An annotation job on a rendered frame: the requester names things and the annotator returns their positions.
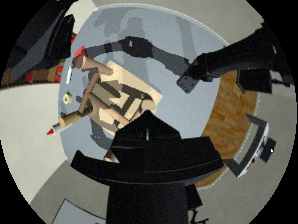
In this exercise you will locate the brown wooden stool legs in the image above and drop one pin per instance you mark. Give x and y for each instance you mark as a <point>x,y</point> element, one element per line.
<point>88,64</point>

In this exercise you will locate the tan wooden stool seat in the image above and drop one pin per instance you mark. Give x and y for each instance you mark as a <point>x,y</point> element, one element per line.
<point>123,92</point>

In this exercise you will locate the red flat block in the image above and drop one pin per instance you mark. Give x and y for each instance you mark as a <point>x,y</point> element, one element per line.
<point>81,51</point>

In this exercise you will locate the beige roll of masking tape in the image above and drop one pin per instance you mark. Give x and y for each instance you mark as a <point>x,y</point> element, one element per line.
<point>69,98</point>

